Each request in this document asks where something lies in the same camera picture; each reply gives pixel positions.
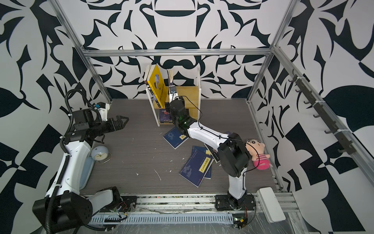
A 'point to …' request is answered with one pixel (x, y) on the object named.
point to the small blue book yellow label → (175, 138)
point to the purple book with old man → (164, 115)
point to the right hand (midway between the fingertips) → (172, 91)
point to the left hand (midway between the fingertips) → (119, 118)
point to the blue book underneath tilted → (206, 151)
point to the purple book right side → (214, 153)
